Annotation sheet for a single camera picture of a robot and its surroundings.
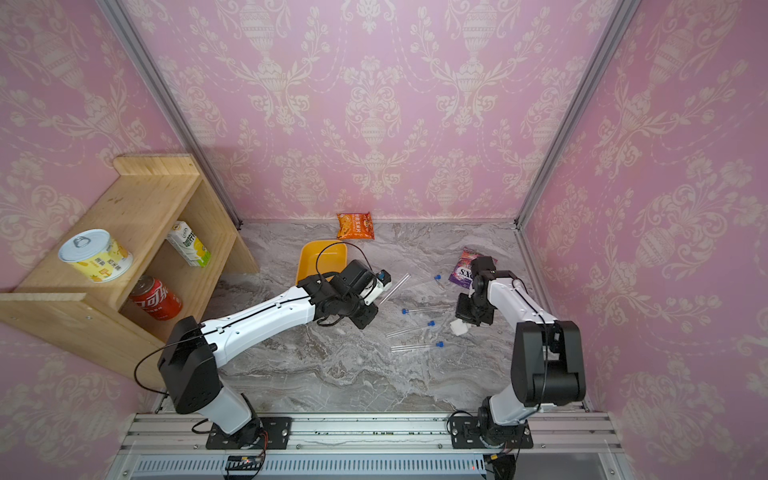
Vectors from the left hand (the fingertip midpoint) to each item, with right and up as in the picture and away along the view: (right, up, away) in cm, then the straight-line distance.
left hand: (374, 313), depth 82 cm
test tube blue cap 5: (+21, +8, +22) cm, 31 cm away
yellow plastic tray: (-22, +15, +26) cm, 37 cm away
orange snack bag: (-9, +26, +33) cm, 44 cm away
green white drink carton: (-46, +19, -7) cm, 51 cm away
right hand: (+27, -3, +7) cm, 28 cm away
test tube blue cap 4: (+7, -12, +6) cm, 15 cm away
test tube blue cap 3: (+9, -8, +11) cm, 16 cm away
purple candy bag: (+29, +9, +21) cm, 37 cm away
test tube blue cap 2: (+9, -2, +15) cm, 18 cm away
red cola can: (-47, +8, -17) cm, 51 cm away
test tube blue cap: (+8, +9, +1) cm, 12 cm away
